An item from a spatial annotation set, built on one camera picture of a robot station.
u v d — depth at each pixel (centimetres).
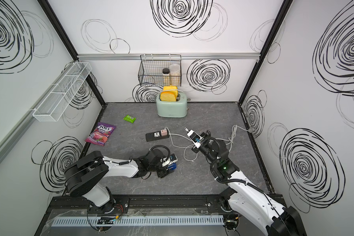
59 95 75
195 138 59
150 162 69
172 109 107
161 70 89
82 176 45
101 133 99
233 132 99
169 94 95
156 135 98
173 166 85
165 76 85
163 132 94
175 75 85
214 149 54
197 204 76
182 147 95
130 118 108
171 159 75
